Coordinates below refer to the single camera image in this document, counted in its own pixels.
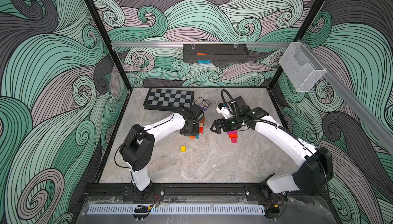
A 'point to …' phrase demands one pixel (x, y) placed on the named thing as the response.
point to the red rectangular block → (201, 130)
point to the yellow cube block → (183, 149)
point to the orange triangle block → (202, 120)
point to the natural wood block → (201, 125)
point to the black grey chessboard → (166, 99)
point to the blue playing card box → (205, 104)
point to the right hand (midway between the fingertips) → (219, 127)
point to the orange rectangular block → (233, 136)
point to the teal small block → (197, 136)
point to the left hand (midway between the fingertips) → (194, 131)
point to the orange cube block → (192, 137)
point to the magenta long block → (233, 132)
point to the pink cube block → (234, 140)
